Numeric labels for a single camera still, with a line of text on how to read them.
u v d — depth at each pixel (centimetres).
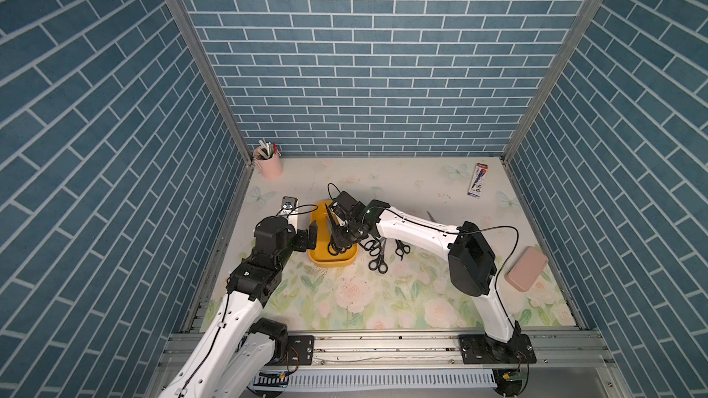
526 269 89
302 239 68
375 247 94
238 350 47
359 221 65
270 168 111
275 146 108
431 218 102
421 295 84
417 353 75
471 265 51
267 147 109
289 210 64
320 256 92
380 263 90
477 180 112
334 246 98
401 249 93
